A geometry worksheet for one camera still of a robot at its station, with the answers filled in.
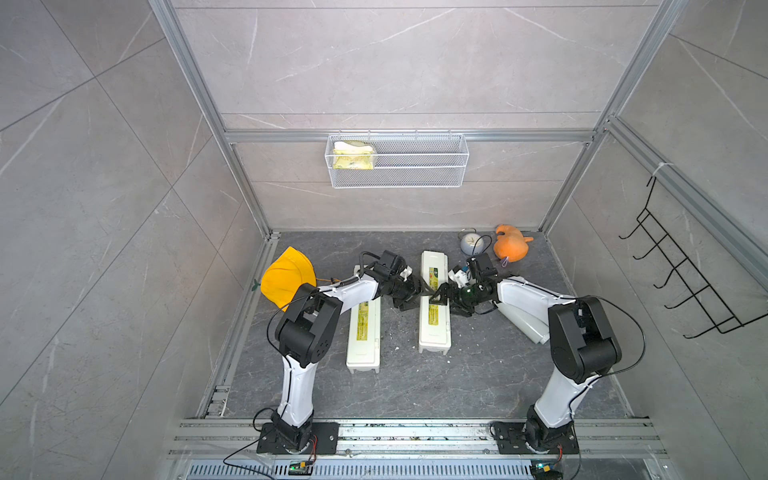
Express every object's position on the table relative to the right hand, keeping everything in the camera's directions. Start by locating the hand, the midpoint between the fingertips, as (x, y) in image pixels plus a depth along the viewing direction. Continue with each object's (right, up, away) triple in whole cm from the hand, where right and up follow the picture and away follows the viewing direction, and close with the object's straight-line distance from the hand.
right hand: (440, 304), depth 92 cm
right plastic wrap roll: (+12, +5, -32) cm, 35 cm away
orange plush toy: (+29, +19, +15) cm, 38 cm away
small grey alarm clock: (+14, +21, +20) cm, 32 cm away
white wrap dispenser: (-23, -8, -10) cm, 26 cm away
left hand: (-2, +3, -2) cm, 4 cm away
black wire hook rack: (+51, +3, -33) cm, 61 cm away
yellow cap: (-54, +7, +13) cm, 56 cm away
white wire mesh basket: (-13, +48, +9) cm, 50 cm away
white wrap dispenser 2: (-3, -6, -7) cm, 10 cm away
